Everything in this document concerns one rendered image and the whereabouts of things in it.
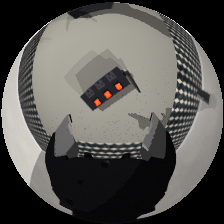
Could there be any black power strip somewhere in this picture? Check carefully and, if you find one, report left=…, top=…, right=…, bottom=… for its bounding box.
left=80, top=67, right=140, bottom=111

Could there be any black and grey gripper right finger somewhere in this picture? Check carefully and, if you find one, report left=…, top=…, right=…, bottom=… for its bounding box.
left=139, top=113, right=176, bottom=193

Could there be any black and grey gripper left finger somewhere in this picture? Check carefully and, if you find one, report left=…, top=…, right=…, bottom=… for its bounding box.
left=45, top=114, right=79, bottom=187

